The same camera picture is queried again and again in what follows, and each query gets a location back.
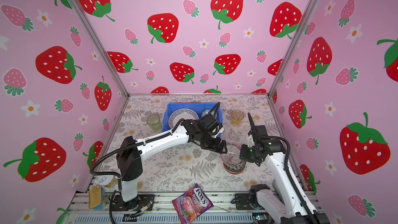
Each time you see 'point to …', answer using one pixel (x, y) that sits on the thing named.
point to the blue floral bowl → (205, 111)
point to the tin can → (107, 181)
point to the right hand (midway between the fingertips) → (241, 155)
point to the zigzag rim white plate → (176, 115)
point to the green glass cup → (154, 122)
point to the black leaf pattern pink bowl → (235, 169)
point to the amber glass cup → (237, 117)
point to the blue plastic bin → (199, 107)
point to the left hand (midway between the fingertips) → (223, 151)
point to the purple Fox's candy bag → (190, 205)
